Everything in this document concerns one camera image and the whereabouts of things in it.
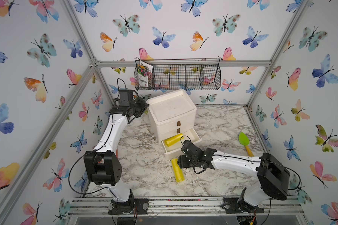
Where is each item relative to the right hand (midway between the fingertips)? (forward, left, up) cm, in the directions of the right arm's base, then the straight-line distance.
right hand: (181, 161), depth 82 cm
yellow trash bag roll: (+17, +6, -5) cm, 19 cm away
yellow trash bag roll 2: (-5, +1, -4) cm, 7 cm away
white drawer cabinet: (+20, +5, +16) cm, 27 cm away
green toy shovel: (+22, -45, -9) cm, 50 cm away
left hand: (+26, +19, +21) cm, 39 cm away
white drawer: (+14, +12, +9) cm, 20 cm away
